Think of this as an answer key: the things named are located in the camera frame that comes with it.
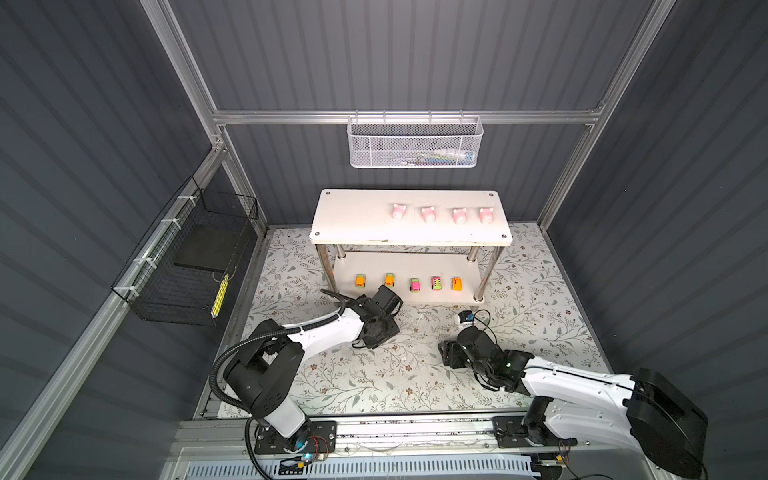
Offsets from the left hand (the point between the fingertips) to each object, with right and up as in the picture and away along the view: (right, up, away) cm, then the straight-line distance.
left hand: (395, 333), depth 88 cm
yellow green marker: (-41, +14, -20) cm, 48 cm away
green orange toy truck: (-1, +15, +5) cm, 16 cm away
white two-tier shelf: (+13, +27, +26) cm, 40 cm away
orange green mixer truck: (-11, +15, +5) cm, 19 cm away
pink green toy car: (+13, +14, +5) cm, 20 cm away
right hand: (+16, -4, -3) cm, 17 cm away
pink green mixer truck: (+7, +14, +5) cm, 16 cm away
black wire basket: (-53, +19, -16) cm, 59 cm away
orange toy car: (+20, +14, +5) cm, 25 cm away
